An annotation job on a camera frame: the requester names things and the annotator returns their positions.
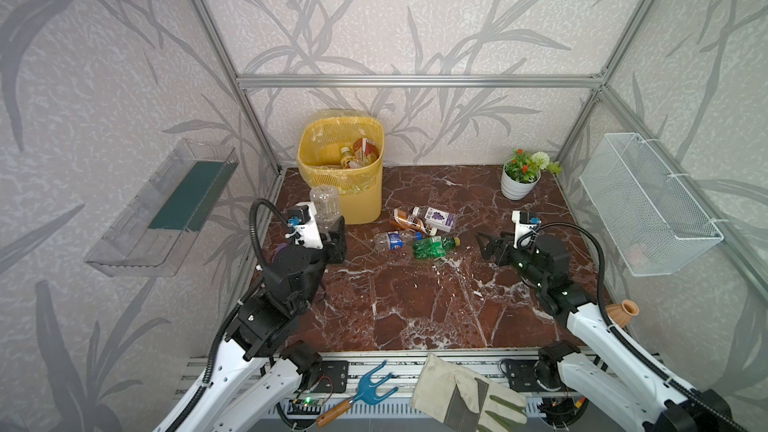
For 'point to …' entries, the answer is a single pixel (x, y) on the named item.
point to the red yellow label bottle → (366, 146)
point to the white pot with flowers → (523, 171)
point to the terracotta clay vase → (622, 313)
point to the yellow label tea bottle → (347, 157)
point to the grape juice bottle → (437, 218)
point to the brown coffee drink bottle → (403, 220)
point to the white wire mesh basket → (653, 222)
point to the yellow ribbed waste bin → (319, 161)
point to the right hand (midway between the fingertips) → (489, 224)
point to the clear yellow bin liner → (350, 112)
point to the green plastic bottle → (435, 246)
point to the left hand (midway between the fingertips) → (339, 211)
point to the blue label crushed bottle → (395, 239)
